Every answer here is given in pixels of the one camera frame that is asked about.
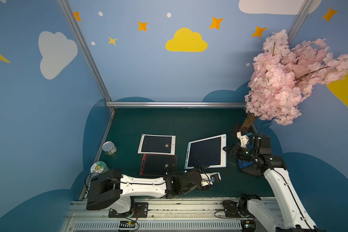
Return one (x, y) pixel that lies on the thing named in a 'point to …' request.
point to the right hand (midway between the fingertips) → (226, 147)
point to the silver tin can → (109, 147)
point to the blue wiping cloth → (241, 164)
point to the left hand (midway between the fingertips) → (210, 169)
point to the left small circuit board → (127, 224)
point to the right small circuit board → (248, 225)
